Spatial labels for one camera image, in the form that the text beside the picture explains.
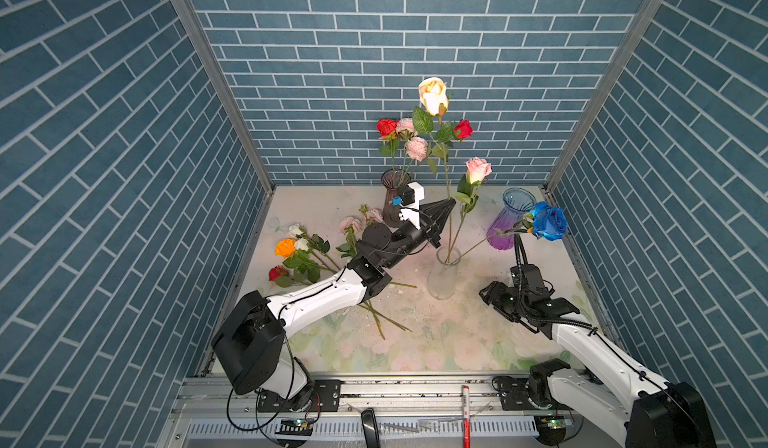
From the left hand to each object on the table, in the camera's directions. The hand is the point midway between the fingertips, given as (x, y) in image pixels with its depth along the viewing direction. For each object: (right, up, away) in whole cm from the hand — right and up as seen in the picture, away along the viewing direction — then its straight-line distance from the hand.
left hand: (463, 208), depth 63 cm
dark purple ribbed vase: (-16, +10, +36) cm, 41 cm away
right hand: (+12, -26, +23) cm, 36 cm away
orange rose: (-52, -13, +36) cm, 64 cm away
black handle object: (-20, -50, +3) cm, 54 cm away
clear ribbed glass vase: (-1, -20, +25) cm, 32 cm away
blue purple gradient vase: (+21, +2, +24) cm, 32 cm away
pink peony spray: (-30, -5, +42) cm, 52 cm away
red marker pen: (+2, -50, +8) cm, 50 cm away
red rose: (-18, +26, +31) cm, 44 cm away
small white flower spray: (-45, -11, +38) cm, 60 cm away
